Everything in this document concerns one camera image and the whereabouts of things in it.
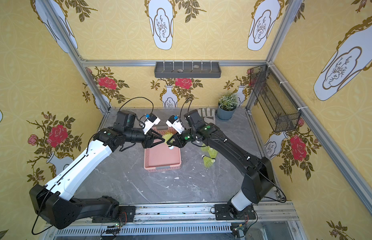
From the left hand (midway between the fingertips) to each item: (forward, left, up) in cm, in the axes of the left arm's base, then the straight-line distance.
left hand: (164, 139), depth 72 cm
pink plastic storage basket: (+3, +6, -28) cm, 29 cm away
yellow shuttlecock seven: (-2, -23, -23) cm, 33 cm away
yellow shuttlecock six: (+3, -27, -22) cm, 35 cm away
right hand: (-1, -2, -3) cm, 4 cm away
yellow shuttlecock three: (+8, -23, -25) cm, 35 cm away
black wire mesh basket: (+16, -64, +2) cm, 66 cm away
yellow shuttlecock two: (+1, -1, 0) cm, 1 cm away
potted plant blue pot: (+33, -40, -12) cm, 53 cm away
